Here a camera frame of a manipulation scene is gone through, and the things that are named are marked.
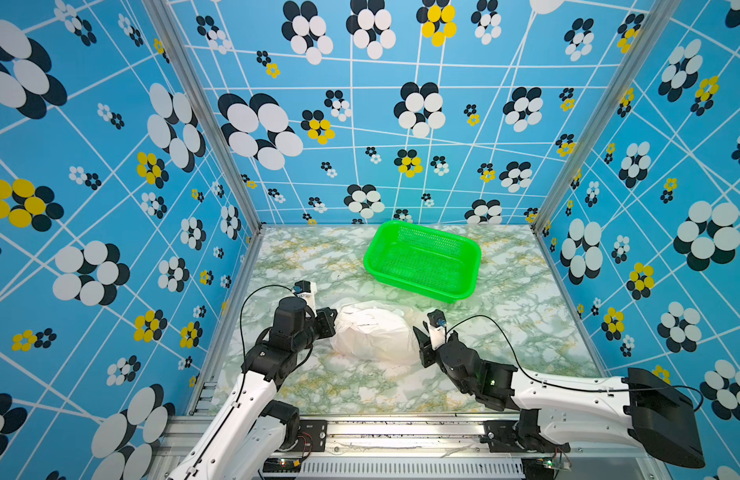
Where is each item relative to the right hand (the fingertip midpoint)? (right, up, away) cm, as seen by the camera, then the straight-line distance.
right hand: (421, 327), depth 78 cm
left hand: (-22, +4, 0) cm, 22 cm away
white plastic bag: (-12, -1, -2) cm, 12 cm away
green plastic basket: (+5, +17, +30) cm, 35 cm away
